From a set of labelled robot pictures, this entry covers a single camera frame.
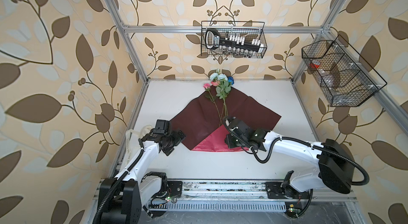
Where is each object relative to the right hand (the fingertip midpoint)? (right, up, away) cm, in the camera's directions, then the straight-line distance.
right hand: (225, 142), depth 82 cm
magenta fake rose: (-11, +31, +30) cm, 44 cm away
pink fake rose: (-4, +33, +33) cm, 47 cm away
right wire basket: (+55, +32, -9) cm, 64 cm away
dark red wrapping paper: (-13, +6, +16) cm, 22 cm away
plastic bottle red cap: (+50, +42, +5) cm, 66 cm away
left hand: (-23, +1, +3) cm, 24 cm away
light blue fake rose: (+1, +37, +29) cm, 47 cm away
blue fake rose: (+7, +35, +32) cm, 48 cm away
